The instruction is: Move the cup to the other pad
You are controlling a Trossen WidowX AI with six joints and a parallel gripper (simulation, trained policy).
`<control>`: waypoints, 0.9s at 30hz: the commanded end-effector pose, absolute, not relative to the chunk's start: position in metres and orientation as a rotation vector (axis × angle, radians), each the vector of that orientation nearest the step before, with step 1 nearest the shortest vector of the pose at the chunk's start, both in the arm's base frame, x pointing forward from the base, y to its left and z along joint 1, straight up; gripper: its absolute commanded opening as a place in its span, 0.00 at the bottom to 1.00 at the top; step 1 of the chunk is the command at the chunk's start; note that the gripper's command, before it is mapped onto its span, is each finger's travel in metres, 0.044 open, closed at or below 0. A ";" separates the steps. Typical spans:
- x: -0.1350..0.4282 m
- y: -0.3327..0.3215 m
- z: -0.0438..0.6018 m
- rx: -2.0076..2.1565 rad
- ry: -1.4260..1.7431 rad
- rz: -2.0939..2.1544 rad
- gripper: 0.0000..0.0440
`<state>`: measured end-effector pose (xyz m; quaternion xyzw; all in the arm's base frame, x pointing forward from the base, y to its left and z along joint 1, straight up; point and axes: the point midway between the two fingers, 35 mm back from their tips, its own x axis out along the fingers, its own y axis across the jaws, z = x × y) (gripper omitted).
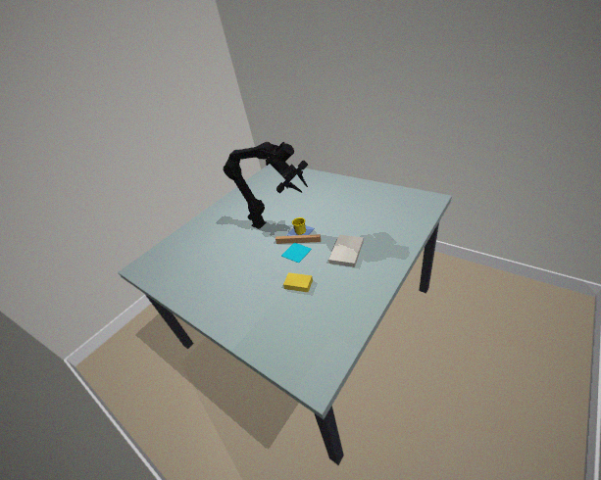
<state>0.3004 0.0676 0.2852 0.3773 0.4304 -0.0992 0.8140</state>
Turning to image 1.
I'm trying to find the yellow cup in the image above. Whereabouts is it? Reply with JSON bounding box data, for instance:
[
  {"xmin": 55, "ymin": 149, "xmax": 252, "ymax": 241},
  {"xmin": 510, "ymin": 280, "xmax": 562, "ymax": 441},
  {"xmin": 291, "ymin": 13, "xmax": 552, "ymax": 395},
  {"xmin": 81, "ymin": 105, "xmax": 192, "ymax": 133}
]
[{"xmin": 292, "ymin": 217, "xmax": 306, "ymax": 235}]

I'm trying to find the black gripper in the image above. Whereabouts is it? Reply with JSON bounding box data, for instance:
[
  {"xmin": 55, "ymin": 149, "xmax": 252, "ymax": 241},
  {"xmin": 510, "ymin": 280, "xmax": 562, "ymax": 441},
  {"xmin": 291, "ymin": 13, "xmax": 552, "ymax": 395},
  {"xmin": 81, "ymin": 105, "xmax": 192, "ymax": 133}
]
[{"xmin": 276, "ymin": 161, "xmax": 308, "ymax": 194}]

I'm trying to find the brown wooden bar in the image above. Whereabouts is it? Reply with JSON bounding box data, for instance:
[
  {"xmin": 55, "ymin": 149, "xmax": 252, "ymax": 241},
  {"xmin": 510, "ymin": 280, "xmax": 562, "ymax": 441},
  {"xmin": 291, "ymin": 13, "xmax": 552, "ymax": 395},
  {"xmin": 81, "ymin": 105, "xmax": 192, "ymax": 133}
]
[{"xmin": 275, "ymin": 234, "xmax": 321, "ymax": 244}]

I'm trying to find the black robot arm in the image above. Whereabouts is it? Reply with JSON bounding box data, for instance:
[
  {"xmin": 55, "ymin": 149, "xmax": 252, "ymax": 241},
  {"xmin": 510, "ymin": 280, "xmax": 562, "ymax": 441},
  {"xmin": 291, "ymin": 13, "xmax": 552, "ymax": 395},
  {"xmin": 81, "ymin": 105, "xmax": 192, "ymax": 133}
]
[{"xmin": 223, "ymin": 142, "xmax": 297, "ymax": 229}]

